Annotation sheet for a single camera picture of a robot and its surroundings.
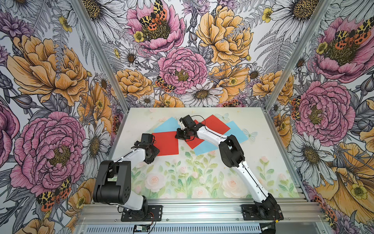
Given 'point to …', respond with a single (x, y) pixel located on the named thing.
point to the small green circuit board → (141, 228)
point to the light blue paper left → (171, 125)
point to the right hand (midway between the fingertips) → (176, 138)
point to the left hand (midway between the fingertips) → (155, 157)
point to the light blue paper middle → (204, 147)
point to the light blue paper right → (236, 131)
